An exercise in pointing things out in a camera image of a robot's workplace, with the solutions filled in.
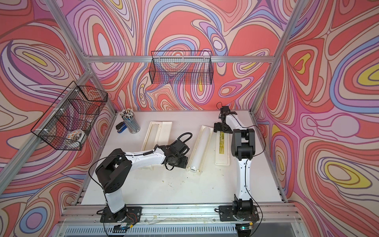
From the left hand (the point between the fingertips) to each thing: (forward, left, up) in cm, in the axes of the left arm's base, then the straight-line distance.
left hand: (187, 165), depth 89 cm
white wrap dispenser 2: (+20, +20, +6) cm, 29 cm away
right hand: (+25, -26, -2) cm, 36 cm away
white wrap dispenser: (+7, -22, +3) cm, 23 cm away
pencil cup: (+25, +38, +13) cm, 47 cm away
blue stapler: (+28, +49, +3) cm, 56 cm away
